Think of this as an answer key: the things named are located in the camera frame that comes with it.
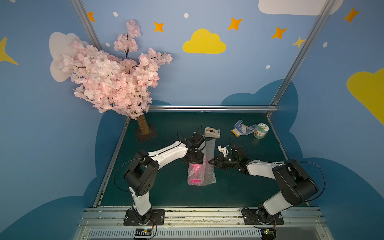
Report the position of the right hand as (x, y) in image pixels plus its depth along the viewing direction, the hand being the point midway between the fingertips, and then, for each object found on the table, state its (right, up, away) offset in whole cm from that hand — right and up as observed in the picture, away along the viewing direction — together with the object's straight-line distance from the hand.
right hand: (211, 161), depth 87 cm
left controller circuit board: (-35, -32, -15) cm, 50 cm away
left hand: (-8, +1, +2) cm, 8 cm away
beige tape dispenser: (+3, +17, +18) cm, 24 cm away
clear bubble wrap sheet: (-5, -6, -5) cm, 9 cm away
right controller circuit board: (+27, -33, -14) cm, 45 cm away
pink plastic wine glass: (-9, -3, -3) cm, 10 cm away
